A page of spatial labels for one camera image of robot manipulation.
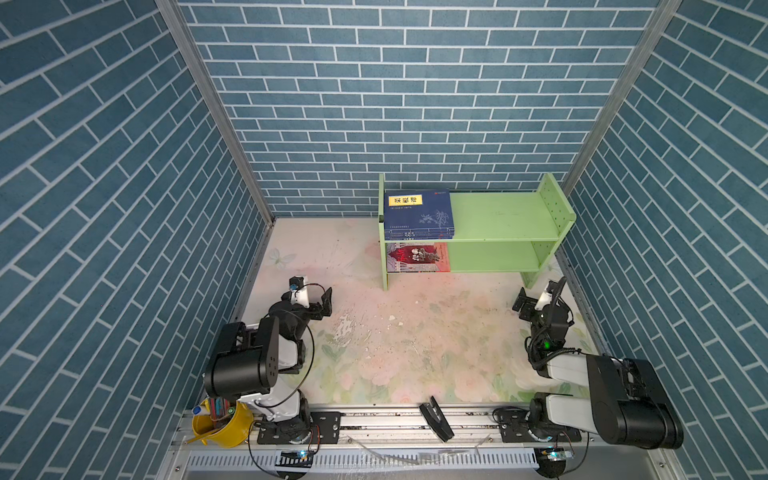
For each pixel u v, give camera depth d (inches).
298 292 30.5
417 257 36.7
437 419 29.2
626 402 17.1
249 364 17.9
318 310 32.3
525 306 32.4
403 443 28.6
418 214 30.9
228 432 25.2
